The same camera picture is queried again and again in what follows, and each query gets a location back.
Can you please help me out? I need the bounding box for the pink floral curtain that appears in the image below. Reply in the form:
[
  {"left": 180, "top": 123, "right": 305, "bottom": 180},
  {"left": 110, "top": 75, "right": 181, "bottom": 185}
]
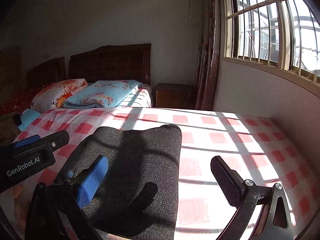
[{"left": 194, "top": 0, "right": 223, "bottom": 110}]

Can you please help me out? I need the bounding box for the light blue cloth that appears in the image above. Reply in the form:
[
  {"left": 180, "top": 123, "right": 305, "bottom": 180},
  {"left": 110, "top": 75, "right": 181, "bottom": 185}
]
[{"left": 19, "top": 109, "right": 42, "bottom": 132}]

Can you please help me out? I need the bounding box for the cardboard box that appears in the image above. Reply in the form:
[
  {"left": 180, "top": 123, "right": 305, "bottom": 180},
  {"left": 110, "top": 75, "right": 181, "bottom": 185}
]
[{"left": 0, "top": 45, "right": 22, "bottom": 103}]

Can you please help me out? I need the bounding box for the small wooden headboard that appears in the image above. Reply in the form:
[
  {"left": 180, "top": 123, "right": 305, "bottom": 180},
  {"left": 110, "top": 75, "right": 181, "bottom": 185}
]
[{"left": 26, "top": 56, "right": 67, "bottom": 88}]

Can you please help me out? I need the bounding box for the blue floral quilt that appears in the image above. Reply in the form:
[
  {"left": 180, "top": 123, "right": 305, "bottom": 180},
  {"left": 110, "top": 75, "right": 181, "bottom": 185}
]
[{"left": 63, "top": 80, "right": 143, "bottom": 110}]

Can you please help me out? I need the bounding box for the white striped bed sheet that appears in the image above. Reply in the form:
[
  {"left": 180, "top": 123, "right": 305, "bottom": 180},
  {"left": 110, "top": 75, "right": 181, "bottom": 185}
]
[{"left": 120, "top": 84, "right": 152, "bottom": 108}]

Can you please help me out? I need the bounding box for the pink floral quilt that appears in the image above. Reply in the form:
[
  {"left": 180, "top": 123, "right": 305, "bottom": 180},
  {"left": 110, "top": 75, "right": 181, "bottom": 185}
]
[{"left": 30, "top": 79, "right": 88, "bottom": 113}]

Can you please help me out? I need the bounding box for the grey striped knit sweater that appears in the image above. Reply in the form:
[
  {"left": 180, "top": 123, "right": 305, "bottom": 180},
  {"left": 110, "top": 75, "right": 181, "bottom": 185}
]
[{"left": 54, "top": 124, "right": 182, "bottom": 239}]

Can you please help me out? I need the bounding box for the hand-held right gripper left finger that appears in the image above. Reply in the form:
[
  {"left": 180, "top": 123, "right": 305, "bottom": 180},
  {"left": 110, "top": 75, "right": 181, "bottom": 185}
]
[{"left": 25, "top": 155, "right": 109, "bottom": 240}]

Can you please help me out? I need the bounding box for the dark olive cloth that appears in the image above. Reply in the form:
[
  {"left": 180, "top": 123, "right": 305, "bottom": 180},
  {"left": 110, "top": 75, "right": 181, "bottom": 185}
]
[{"left": 0, "top": 112, "right": 23, "bottom": 146}]

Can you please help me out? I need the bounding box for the wooden nightstand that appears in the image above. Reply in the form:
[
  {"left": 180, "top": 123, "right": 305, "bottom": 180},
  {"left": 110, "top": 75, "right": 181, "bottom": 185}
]
[{"left": 153, "top": 83, "right": 196, "bottom": 109}]

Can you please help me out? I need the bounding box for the pink checkered bed sheet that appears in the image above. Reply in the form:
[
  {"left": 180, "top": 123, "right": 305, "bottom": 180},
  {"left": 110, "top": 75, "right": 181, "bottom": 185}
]
[{"left": 0, "top": 106, "right": 320, "bottom": 240}]

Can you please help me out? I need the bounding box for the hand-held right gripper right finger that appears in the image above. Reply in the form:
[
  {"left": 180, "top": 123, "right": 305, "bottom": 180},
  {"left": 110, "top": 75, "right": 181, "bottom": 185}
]
[{"left": 210, "top": 156, "right": 294, "bottom": 240}]

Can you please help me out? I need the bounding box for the large wooden headboard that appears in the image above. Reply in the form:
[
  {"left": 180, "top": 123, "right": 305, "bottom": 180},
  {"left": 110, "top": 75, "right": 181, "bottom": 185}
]
[{"left": 69, "top": 43, "right": 152, "bottom": 85}]

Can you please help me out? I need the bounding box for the red patterned cloth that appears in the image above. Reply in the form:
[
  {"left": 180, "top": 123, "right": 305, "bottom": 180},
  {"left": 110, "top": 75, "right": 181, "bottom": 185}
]
[{"left": 0, "top": 81, "right": 54, "bottom": 115}]

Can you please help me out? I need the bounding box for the barred window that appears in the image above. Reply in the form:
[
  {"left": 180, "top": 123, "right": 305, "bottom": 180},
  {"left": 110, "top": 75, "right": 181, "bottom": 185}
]
[{"left": 220, "top": 0, "right": 320, "bottom": 85}]

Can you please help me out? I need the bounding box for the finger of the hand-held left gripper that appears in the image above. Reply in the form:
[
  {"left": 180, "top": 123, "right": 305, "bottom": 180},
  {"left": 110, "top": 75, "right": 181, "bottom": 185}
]
[
  {"left": 13, "top": 134, "right": 42, "bottom": 149},
  {"left": 40, "top": 130, "right": 70, "bottom": 153}
]

